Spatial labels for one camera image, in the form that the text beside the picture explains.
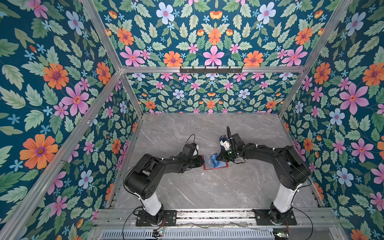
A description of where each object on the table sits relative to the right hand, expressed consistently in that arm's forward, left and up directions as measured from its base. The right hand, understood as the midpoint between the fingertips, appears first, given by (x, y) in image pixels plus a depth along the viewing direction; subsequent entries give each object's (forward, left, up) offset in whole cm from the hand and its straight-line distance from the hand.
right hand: (219, 155), depth 93 cm
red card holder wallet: (-3, +5, -3) cm, 7 cm away
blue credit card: (-4, +2, -1) cm, 5 cm away
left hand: (-3, +8, -2) cm, 9 cm away
